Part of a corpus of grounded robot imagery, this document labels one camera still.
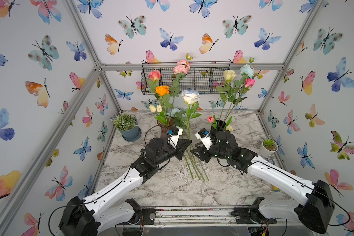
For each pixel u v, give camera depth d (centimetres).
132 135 105
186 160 94
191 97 57
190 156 74
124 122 92
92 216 40
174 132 60
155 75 82
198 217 75
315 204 39
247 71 79
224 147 58
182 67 77
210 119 77
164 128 84
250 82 77
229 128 76
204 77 98
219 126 91
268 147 91
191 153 72
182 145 64
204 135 63
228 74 84
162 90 80
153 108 81
